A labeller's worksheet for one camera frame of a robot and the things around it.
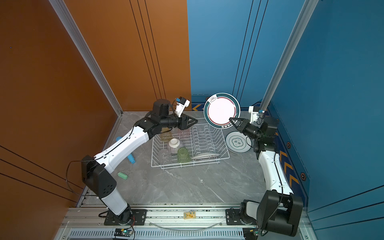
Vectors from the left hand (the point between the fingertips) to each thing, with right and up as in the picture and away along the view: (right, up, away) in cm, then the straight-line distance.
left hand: (196, 119), depth 74 cm
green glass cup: (-8, -21, +11) cm, 25 cm away
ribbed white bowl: (-15, -16, +20) cm, 30 cm away
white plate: (+5, -20, +7) cm, 22 cm away
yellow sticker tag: (-4, -48, 0) cm, 48 cm away
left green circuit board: (-35, -54, -3) cm, 65 cm away
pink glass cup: (-8, -8, +26) cm, 28 cm away
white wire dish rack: (+3, -16, +28) cm, 32 cm away
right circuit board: (+26, -54, -4) cm, 60 cm away
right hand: (+16, -1, 0) cm, 16 cm away
